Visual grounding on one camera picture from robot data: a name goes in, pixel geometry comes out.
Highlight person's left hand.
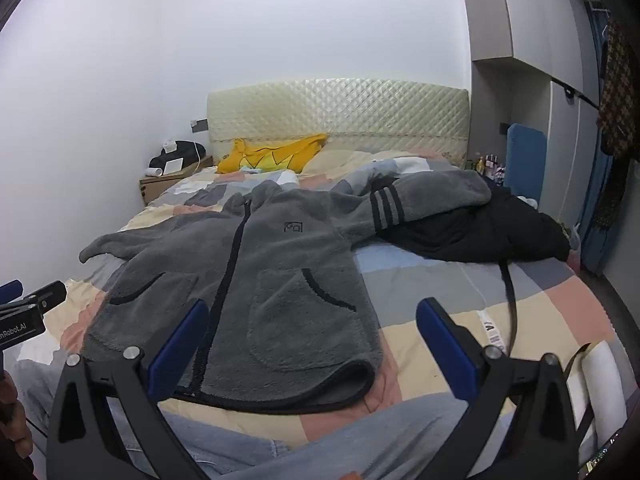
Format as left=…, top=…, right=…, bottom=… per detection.
left=0, top=376, right=32, bottom=462

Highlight patchwork duvet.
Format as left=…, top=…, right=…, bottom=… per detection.
left=15, top=147, right=619, bottom=461

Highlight black bag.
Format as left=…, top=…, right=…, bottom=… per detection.
left=149, top=140, right=207, bottom=171

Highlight grey wardrobe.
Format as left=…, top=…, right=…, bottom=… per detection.
left=457, top=0, right=602, bottom=241

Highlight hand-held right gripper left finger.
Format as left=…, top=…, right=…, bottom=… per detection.
left=46, top=300, right=211, bottom=480

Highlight row of small bottles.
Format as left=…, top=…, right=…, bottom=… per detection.
left=465, top=153, right=507, bottom=184

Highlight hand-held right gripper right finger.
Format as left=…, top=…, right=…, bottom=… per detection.
left=416, top=297, right=593, bottom=480

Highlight black clothes rail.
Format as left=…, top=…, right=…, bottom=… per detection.
left=550, top=77, right=601, bottom=109

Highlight black strap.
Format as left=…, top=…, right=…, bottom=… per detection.
left=499, top=259, right=519, bottom=357

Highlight white fabric label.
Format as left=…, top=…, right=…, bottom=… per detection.
left=479, top=309, right=504, bottom=350

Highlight person's grey pants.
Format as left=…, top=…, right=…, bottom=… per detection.
left=10, top=360, right=501, bottom=480

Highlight grey fleece jacket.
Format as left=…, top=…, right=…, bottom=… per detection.
left=79, top=169, right=506, bottom=416

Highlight white bed sheet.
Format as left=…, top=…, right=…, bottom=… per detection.
left=574, top=344, right=629, bottom=438

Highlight cream quilted headboard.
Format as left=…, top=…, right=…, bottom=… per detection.
left=206, top=78, right=471, bottom=171

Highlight yellow pillow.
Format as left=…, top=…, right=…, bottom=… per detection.
left=216, top=133, right=329, bottom=175

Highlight dark brown strap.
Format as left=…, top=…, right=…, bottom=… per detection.
left=564, top=342, right=597, bottom=456

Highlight cardboard box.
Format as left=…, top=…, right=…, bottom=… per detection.
left=139, top=156, right=216, bottom=207

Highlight brown patterned hanging garment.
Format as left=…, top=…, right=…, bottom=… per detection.
left=595, top=19, right=640, bottom=234

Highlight black garment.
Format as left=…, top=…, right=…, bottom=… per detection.
left=375, top=192, right=572, bottom=264

